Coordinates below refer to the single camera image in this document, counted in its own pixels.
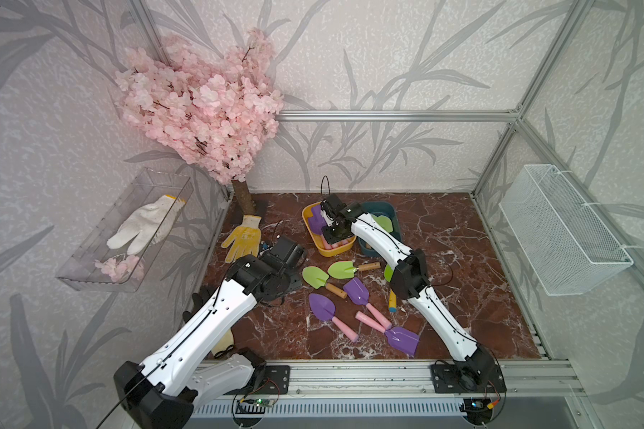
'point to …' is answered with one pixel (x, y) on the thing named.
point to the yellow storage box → (317, 238)
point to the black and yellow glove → (226, 344)
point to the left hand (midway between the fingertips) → (295, 283)
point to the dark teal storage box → (380, 208)
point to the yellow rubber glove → (246, 239)
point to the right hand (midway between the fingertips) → (329, 235)
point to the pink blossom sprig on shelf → (131, 268)
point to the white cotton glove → (149, 224)
